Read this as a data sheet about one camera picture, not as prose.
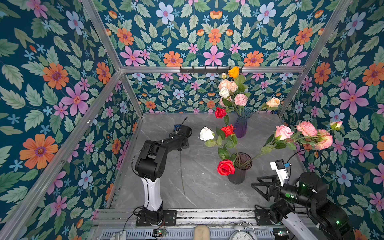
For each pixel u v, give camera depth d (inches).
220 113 28.2
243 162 29.5
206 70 36.1
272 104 26.7
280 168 21.3
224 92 28.7
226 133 27.1
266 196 20.6
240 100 32.3
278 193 20.2
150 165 21.3
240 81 32.3
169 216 29.0
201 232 26.1
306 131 20.9
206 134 22.5
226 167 19.0
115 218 29.6
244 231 27.2
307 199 18.3
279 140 22.0
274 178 23.4
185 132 32.3
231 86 32.4
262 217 28.8
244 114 37.7
